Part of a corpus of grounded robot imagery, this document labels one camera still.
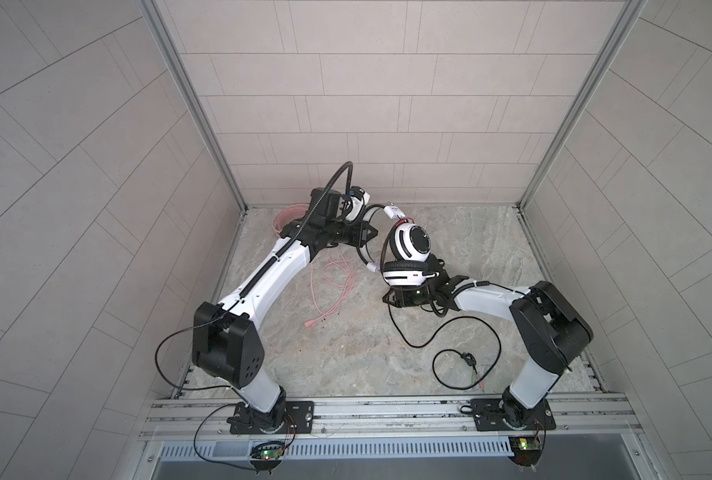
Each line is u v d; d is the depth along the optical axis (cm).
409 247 61
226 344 42
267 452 64
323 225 61
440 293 68
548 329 45
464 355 81
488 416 71
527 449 68
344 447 68
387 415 72
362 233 68
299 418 71
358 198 69
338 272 97
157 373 42
